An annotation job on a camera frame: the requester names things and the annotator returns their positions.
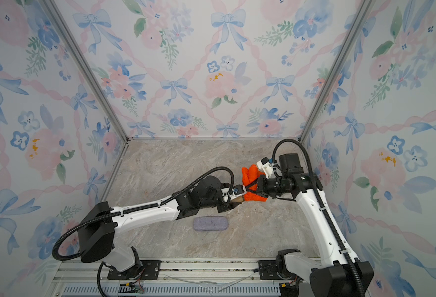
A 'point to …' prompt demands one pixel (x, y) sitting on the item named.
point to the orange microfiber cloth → (249, 175)
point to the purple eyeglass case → (210, 223)
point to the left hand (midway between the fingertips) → (239, 193)
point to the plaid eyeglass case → (238, 199)
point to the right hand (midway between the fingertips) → (248, 188)
